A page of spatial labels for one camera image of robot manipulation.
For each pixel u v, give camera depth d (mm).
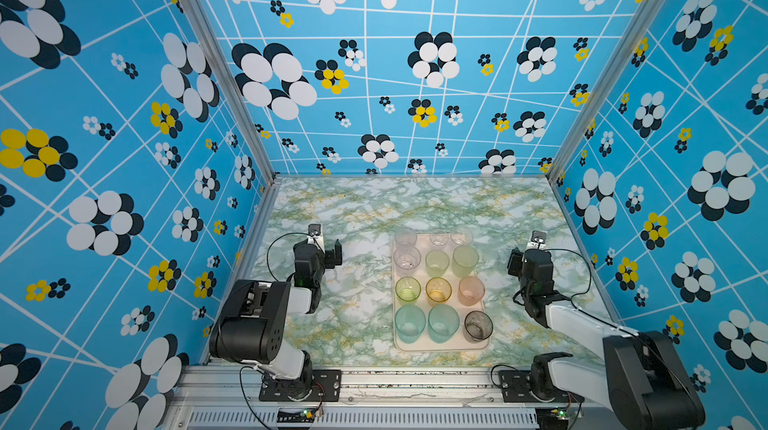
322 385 733
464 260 932
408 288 884
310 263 713
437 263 934
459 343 807
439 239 980
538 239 755
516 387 722
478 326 820
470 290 875
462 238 994
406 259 937
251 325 450
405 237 992
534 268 677
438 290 884
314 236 788
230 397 737
